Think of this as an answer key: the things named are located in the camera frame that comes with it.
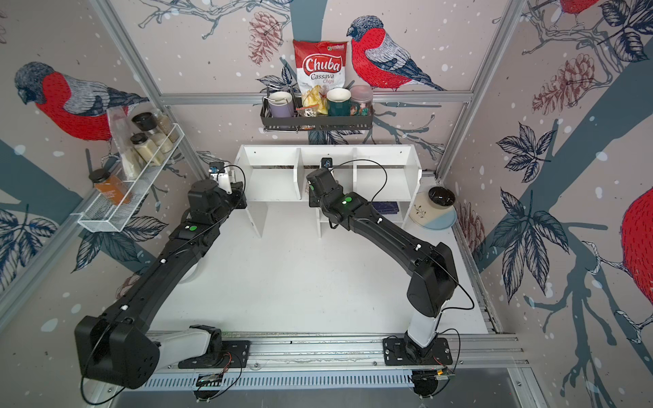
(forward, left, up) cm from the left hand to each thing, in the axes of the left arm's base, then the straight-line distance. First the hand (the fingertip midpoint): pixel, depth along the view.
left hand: (246, 177), depth 78 cm
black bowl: (+14, -74, -27) cm, 81 cm away
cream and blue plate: (+7, -66, -31) cm, 74 cm away
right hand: (+1, -23, -5) cm, 24 cm away
